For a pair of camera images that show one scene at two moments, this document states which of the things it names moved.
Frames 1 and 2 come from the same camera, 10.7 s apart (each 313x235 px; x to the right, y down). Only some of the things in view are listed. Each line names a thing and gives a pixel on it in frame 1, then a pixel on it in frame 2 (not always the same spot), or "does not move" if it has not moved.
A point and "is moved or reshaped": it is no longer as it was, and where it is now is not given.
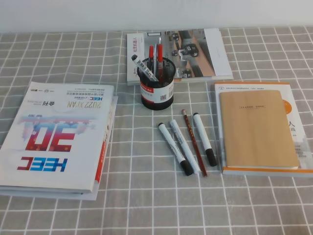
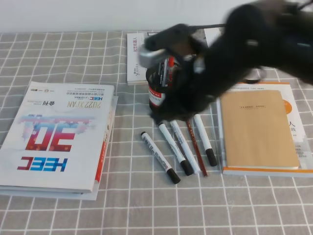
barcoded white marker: [134, 57] is moved or reshaped
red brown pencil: [185, 114] does not move
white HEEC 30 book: [57, 143] does not move
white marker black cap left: [185, 163] does not move
